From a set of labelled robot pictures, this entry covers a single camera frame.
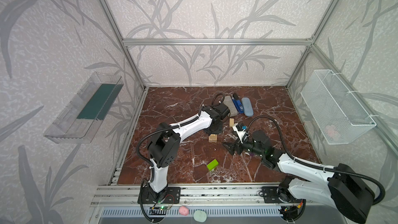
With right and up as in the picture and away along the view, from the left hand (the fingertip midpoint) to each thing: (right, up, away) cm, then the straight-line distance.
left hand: (218, 127), depth 89 cm
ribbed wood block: (+9, +2, +10) cm, 14 cm away
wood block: (-3, -6, +1) cm, 7 cm away
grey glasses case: (+8, +14, +19) cm, 26 cm away
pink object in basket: (+53, 0, -17) cm, 55 cm away
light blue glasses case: (+21, +11, +16) cm, 29 cm away
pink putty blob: (-17, -33, -21) cm, 43 cm away
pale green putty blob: (-9, -35, -22) cm, 42 cm away
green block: (-4, -19, -6) cm, 20 cm away
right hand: (+5, -1, -8) cm, 9 cm away
